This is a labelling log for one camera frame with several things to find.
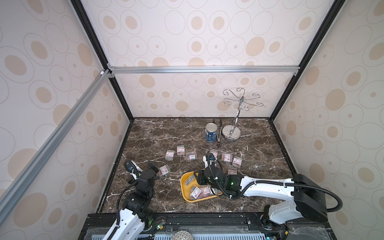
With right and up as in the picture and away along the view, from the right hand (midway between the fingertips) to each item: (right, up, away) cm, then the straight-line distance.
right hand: (199, 171), depth 80 cm
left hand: (-27, +4, -1) cm, 27 cm away
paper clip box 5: (+11, +8, +17) cm, 22 cm away
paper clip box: (-19, +7, +17) cm, 26 cm away
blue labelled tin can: (+9, +23, +20) cm, 31 cm away
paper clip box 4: (-21, -2, +10) cm, 23 cm away
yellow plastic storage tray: (-4, -10, -1) cm, 11 cm away
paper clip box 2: (-12, +10, +19) cm, 25 cm away
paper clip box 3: (-4, +6, +16) cm, 17 cm away
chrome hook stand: (+25, +21, +29) cm, 44 cm away
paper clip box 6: (+24, +3, +14) cm, 28 cm away
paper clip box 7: (+20, -2, +10) cm, 23 cm away
